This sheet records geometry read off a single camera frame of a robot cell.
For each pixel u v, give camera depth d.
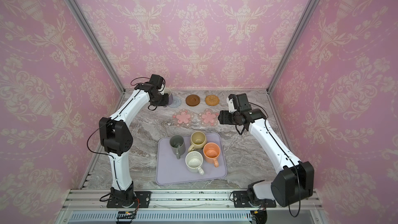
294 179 0.39
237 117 0.60
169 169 0.83
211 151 0.90
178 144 0.90
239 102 0.62
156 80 0.75
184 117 1.06
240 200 0.73
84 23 0.83
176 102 1.13
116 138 0.53
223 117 0.72
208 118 1.06
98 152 0.95
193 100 1.16
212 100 1.16
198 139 0.92
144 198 0.74
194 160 0.85
